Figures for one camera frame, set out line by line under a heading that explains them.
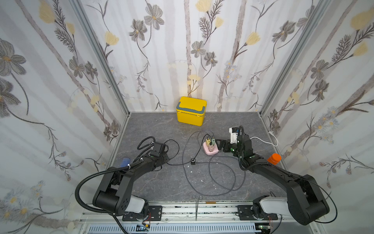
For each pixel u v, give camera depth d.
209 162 0.93
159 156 0.70
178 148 0.95
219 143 0.80
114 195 0.43
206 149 0.96
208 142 0.95
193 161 0.93
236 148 0.73
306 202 0.42
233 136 0.77
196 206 0.77
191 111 1.04
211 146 0.92
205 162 0.93
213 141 0.92
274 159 0.83
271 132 1.11
